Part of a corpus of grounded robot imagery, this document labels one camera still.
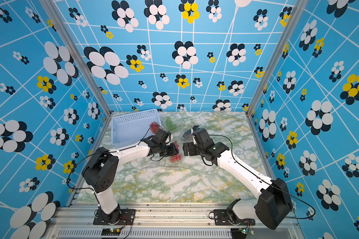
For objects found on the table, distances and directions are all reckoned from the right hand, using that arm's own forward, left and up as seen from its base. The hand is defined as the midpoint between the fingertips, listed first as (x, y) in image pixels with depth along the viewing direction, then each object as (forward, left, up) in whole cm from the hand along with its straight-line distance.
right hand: (192, 145), depth 82 cm
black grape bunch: (+17, +2, -12) cm, 21 cm away
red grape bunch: (+23, +27, -12) cm, 38 cm away
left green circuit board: (-38, +41, -19) cm, 59 cm away
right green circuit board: (-38, -22, -18) cm, 47 cm away
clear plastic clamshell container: (+31, +11, -13) cm, 36 cm away
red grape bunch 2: (-3, +9, -9) cm, 13 cm away
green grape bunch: (+25, +15, -13) cm, 32 cm away
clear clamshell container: (-1, +17, -16) cm, 23 cm away
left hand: (+2, +8, -10) cm, 12 cm away
